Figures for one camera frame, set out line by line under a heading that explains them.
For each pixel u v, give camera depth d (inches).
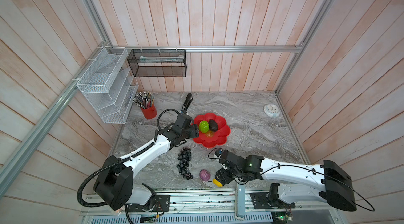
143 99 36.5
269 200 25.9
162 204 28.8
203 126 37.5
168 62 42.1
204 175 30.7
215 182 29.9
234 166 23.4
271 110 42.1
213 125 38.3
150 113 38.9
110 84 28.7
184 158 32.6
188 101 43.9
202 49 37.8
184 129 26.0
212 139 37.5
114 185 16.1
